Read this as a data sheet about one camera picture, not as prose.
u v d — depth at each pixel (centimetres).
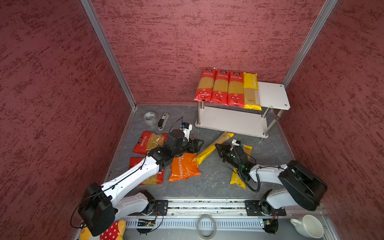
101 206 38
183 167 85
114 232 64
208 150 84
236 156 65
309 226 68
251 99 74
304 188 43
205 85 81
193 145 66
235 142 83
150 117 112
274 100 80
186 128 68
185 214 73
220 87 79
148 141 95
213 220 70
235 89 78
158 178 81
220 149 78
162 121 106
